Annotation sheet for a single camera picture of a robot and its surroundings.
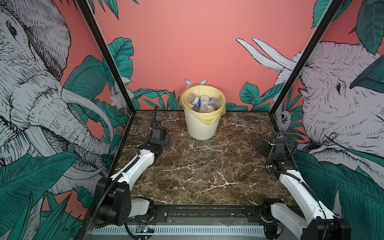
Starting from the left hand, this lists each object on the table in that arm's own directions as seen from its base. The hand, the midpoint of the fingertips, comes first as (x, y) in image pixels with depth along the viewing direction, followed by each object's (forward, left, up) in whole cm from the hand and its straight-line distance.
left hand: (160, 134), depth 87 cm
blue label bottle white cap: (+16, -35, +10) cm, 39 cm away
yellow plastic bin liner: (+28, -30, +10) cm, 42 cm away
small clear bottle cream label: (+20, -22, +1) cm, 30 cm away
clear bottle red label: (+17, -27, +7) cm, 33 cm away
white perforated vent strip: (-46, -16, -15) cm, 51 cm away
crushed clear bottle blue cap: (+20, -21, +9) cm, 30 cm away
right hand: (-9, -61, +1) cm, 61 cm away
